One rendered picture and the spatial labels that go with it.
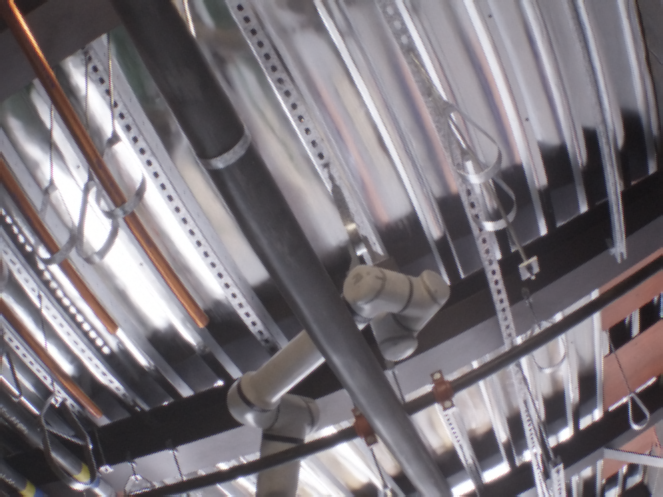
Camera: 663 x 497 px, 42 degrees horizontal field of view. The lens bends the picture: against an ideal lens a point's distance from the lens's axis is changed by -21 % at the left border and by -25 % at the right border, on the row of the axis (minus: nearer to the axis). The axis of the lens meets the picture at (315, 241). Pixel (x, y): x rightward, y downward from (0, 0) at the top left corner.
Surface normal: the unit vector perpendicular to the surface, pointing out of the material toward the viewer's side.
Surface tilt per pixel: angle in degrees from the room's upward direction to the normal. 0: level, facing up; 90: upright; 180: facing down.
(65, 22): 180
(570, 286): 180
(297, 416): 129
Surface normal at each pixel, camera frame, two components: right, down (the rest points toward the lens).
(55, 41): 0.26, 0.69
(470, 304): -0.33, -0.59
